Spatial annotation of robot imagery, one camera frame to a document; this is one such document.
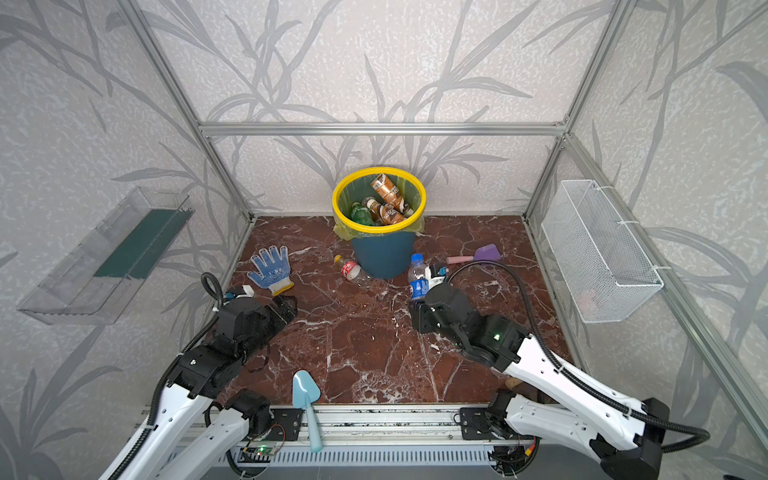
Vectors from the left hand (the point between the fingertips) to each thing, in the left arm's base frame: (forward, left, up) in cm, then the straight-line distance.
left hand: (295, 298), depth 75 cm
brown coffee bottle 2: (+26, -21, +5) cm, 33 cm away
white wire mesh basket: (-2, -70, +16) cm, 72 cm away
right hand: (-1, -31, +4) cm, 31 cm away
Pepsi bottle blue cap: (0, -31, +7) cm, 32 cm away
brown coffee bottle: (+33, -23, +6) cm, 41 cm away
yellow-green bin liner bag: (+38, -14, +4) cm, 40 cm away
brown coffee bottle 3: (+31, -28, +1) cm, 42 cm away
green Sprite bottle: (+26, -15, +4) cm, 30 cm away
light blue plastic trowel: (-18, -2, -19) cm, 26 cm away
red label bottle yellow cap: (+20, -10, -18) cm, 28 cm away
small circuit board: (-31, +5, -18) cm, 36 cm away
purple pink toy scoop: (+29, -58, -19) cm, 68 cm away
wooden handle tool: (-16, -56, -15) cm, 61 cm away
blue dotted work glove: (+19, +17, -20) cm, 33 cm away
